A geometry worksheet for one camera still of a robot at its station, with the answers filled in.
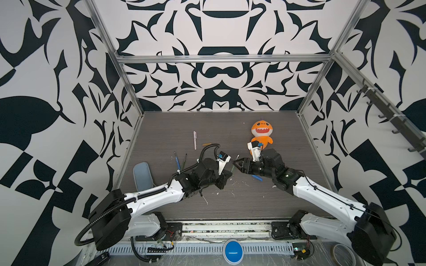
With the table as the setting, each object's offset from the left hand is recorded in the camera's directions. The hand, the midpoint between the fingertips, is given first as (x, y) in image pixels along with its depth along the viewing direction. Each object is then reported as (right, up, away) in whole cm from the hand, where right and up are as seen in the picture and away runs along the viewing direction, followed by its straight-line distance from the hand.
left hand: (232, 171), depth 76 cm
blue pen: (-30, +1, +20) cm, 36 cm away
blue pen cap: (+15, -7, +14) cm, 21 cm away
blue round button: (-1, -31, -8) cm, 32 cm away
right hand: (+1, +4, 0) cm, 4 cm away
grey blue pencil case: (-45, -6, +11) cm, 47 cm away
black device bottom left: (-53, -32, -11) cm, 63 cm away
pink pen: (-20, +10, +26) cm, 34 cm away
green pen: (0, +1, 0) cm, 1 cm away
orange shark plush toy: (+20, +18, +23) cm, 35 cm away
